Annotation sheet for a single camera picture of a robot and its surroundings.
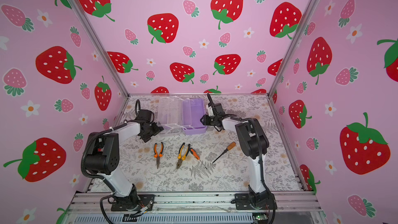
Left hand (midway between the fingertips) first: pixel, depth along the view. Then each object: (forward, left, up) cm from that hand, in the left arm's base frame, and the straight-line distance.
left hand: (158, 131), depth 98 cm
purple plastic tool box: (+16, -9, -4) cm, 19 cm away
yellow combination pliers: (-16, -16, -1) cm, 23 cm away
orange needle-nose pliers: (-16, -2, -1) cm, 16 cm away
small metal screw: (-14, -46, -2) cm, 48 cm away
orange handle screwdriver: (-10, -46, -2) cm, 47 cm away
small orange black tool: (-15, -24, -1) cm, 28 cm away
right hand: (+8, -28, +2) cm, 29 cm away
